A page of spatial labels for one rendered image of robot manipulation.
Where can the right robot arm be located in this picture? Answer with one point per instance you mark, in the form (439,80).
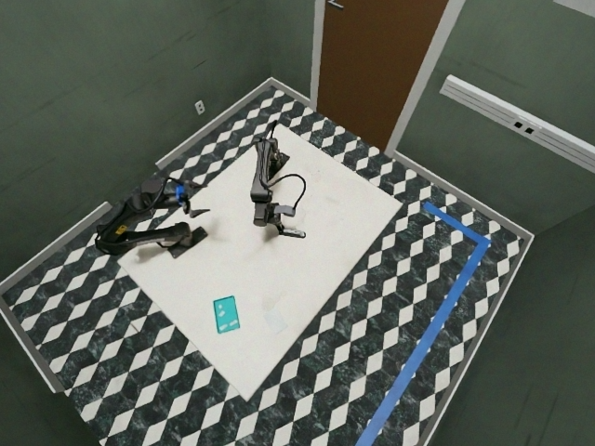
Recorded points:
(180,232)

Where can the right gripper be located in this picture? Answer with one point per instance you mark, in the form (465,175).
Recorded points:
(177,202)

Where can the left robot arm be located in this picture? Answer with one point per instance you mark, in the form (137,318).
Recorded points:
(261,196)

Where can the teal shallow rectangular tray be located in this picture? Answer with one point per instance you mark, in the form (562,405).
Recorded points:
(229,313)

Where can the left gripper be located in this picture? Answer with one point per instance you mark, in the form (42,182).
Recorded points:
(276,211)

